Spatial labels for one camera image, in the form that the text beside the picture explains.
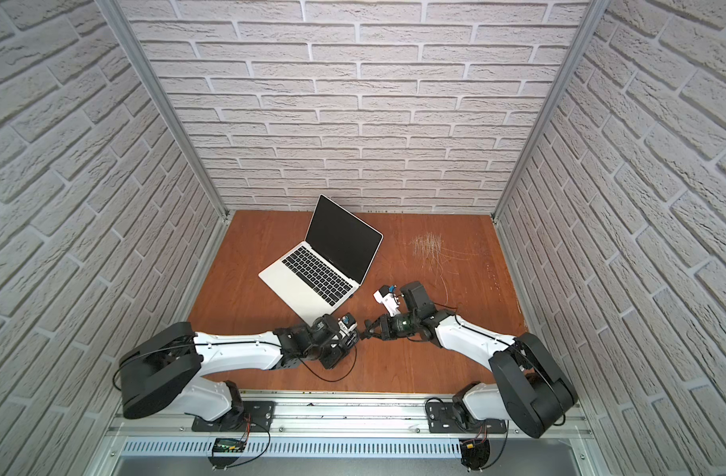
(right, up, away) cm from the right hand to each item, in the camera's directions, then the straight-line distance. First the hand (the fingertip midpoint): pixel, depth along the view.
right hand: (363, 338), depth 80 cm
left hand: (-6, -2, +7) cm, 10 cm away
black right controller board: (+27, -24, -10) cm, 38 cm away
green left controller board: (-33, -24, -8) cm, 41 cm away
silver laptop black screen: (-16, +15, +20) cm, 30 cm away
